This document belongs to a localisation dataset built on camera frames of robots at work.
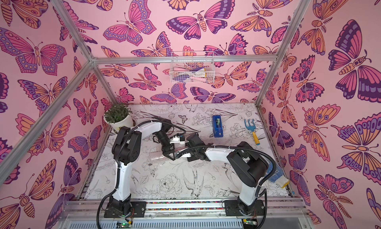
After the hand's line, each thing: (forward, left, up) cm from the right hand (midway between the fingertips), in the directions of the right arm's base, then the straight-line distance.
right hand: (188, 146), depth 94 cm
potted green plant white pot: (+12, +44, +14) cm, 48 cm away
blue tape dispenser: (+14, -19, +3) cm, 24 cm away
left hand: (-5, +9, -2) cm, 10 cm away
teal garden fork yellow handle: (+16, -45, -3) cm, 48 cm away
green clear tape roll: (+17, -20, +4) cm, 26 cm away
